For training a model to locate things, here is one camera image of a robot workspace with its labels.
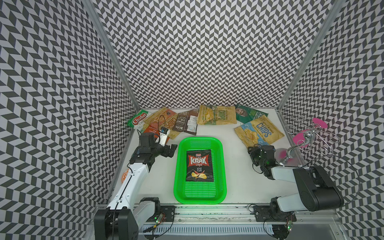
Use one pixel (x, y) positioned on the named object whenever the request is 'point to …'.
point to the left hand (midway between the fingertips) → (168, 143)
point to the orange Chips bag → (163, 118)
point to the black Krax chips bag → (199, 166)
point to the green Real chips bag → (245, 115)
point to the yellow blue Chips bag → (261, 131)
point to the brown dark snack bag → (186, 121)
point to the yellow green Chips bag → (216, 115)
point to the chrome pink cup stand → (306, 133)
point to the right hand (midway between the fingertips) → (247, 151)
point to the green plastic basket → (187, 192)
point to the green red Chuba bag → (137, 121)
